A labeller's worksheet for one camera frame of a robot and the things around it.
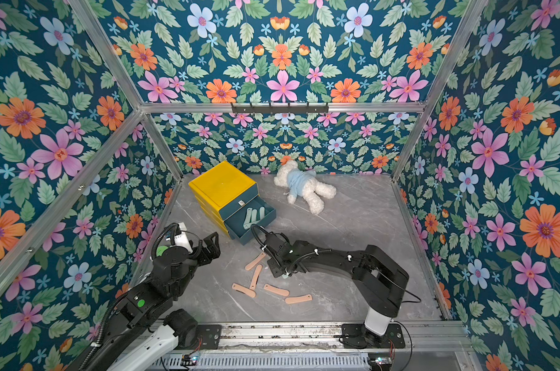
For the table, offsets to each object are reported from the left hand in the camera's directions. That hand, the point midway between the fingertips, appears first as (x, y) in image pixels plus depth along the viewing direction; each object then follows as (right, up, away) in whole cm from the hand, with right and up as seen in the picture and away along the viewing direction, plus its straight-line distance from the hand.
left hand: (211, 238), depth 72 cm
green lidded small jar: (-27, -8, +17) cm, 33 cm away
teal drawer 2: (+2, +3, +18) cm, 18 cm away
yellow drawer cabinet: (-3, +17, +14) cm, 22 cm away
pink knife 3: (+28, -24, +10) cm, 38 cm away
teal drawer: (+9, +14, +14) cm, 22 cm away
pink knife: (+8, -22, +12) cm, 26 cm away
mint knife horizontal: (+23, -16, +11) cm, 30 cm away
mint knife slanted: (+7, +2, +19) cm, 20 cm away
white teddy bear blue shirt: (+30, +19, +32) cm, 48 cm away
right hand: (+21, -11, +15) cm, 28 cm away
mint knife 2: (+12, +6, +24) cm, 27 cm away
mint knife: (+9, +5, +23) cm, 25 cm away
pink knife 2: (+22, -21, +11) cm, 32 cm away
